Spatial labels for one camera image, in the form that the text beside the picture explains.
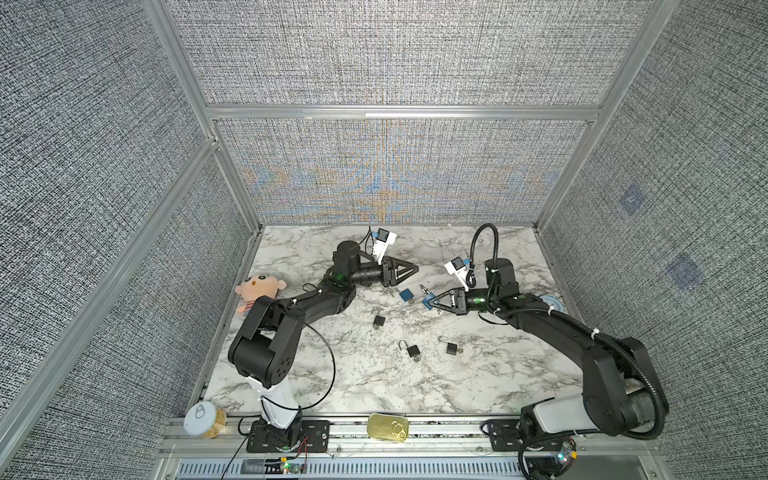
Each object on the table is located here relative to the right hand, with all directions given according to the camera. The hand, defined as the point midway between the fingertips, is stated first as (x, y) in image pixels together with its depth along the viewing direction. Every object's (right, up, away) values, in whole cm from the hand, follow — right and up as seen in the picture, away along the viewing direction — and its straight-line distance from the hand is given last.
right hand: (432, 301), depth 81 cm
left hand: (-5, +8, -1) cm, 10 cm away
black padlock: (-15, -8, +12) cm, 21 cm away
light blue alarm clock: (+40, -2, +12) cm, 41 cm away
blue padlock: (-2, +1, -1) cm, 2 cm away
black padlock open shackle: (-5, -15, +7) cm, 18 cm away
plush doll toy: (-53, +3, +12) cm, 54 cm away
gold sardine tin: (-12, -29, -9) cm, 33 cm away
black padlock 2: (+7, -15, +7) cm, 18 cm away
